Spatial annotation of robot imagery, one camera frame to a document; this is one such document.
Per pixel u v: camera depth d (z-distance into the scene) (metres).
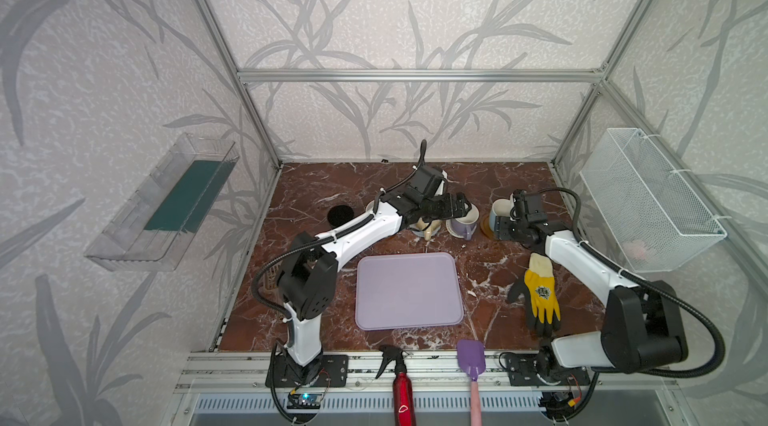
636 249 0.72
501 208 0.93
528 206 0.69
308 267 0.51
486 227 1.01
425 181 0.66
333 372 0.73
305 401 0.71
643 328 0.42
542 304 0.83
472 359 0.75
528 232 0.65
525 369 0.73
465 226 0.94
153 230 0.63
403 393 0.68
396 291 0.87
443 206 0.75
